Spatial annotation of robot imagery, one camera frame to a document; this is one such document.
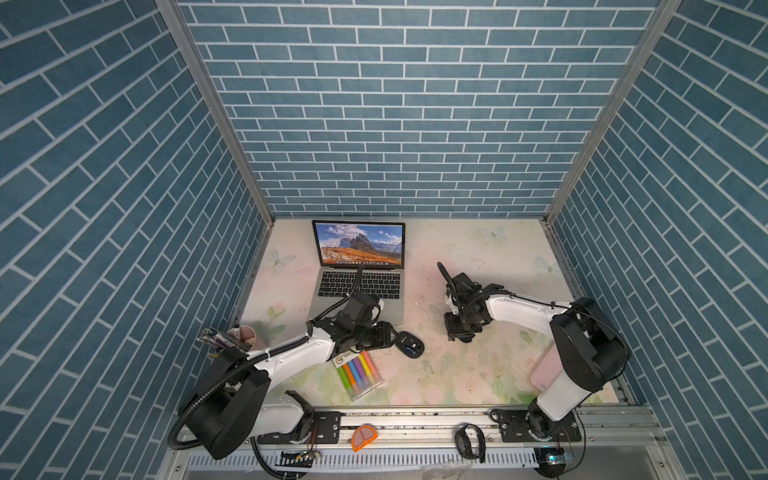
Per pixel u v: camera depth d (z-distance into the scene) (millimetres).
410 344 848
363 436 705
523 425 733
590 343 478
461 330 807
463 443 687
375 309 710
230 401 415
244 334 817
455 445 716
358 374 814
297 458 716
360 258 1017
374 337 751
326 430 730
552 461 701
